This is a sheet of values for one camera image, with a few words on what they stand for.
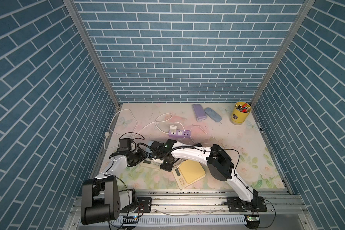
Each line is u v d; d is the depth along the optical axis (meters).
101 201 0.40
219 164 0.53
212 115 1.12
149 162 0.87
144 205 0.73
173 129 0.96
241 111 0.99
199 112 1.12
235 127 1.09
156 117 1.12
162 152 0.67
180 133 0.99
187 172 0.85
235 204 0.74
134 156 0.76
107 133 1.05
